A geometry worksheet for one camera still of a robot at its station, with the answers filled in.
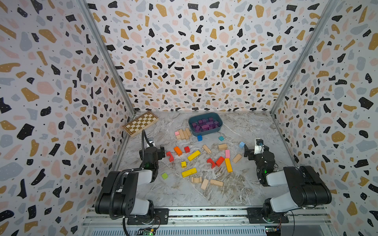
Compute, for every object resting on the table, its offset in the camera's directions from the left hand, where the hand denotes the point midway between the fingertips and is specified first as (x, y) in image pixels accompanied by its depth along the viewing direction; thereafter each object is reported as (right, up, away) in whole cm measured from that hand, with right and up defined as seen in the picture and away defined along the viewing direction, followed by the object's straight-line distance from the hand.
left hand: (153, 146), depth 92 cm
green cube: (+8, -17, -4) cm, 19 cm away
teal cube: (+44, +4, +15) cm, 47 cm away
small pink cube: (+12, +8, +15) cm, 21 cm away
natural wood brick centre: (+44, -1, +9) cm, 45 cm away
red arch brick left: (+11, -8, +2) cm, 14 cm away
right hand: (+63, +2, -1) cm, 63 cm away
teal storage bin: (+31, +14, +21) cm, 41 cm away
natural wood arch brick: (+27, -18, -6) cm, 33 cm away
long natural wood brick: (+16, +7, +15) cm, 23 cm away
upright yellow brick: (+47, -11, +1) cm, 48 cm away
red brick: (+41, -9, +1) cm, 42 cm away
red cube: (+20, -3, +7) cm, 22 cm away
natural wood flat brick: (+39, -20, -7) cm, 45 cm away
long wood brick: (+21, +8, +15) cm, 27 cm away
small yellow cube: (+19, -11, -2) cm, 22 cm away
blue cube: (+29, +4, +12) cm, 32 cm away
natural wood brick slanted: (+34, -3, +8) cm, 35 cm away
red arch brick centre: (+36, -9, +1) cm, 37 cm away
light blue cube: (+57, 0, +8) cm, 58 cm away
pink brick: (+47, -5, +6) cm, 48 cm away
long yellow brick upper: (+25, -6, +5) cm, 26 cm away
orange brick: (+14, -4, +5) cm, 16 cm away
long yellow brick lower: (+22, -15, -4) cm, 27 cm away
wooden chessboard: (-14, +15, +18) cm, 28 cm away
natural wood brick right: (+53, -8, +3) cm, 53 cm away
